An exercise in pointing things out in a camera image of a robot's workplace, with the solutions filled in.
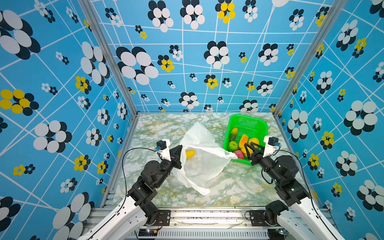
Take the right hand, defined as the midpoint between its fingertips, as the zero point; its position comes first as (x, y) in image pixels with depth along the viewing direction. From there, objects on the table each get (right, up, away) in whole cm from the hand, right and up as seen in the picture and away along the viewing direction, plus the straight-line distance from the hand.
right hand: (249, 144), depth 71 cm
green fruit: (-2, -3, +23) cm, 23 cm away
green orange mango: (0, +3, +31) cm, 31 cm away
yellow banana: (-29, -9, +24) cm, 39 cm away
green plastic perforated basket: (+16, +8, +37) cm, 42 cm away
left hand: (-32, 0, -3) cm, 32 cm away
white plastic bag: (-21, -13, +23) cm, 33 cm away
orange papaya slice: (+6, -1, +28) cm, 29 cm away
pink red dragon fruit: (+1, -8, +18) cm, 20 cm away
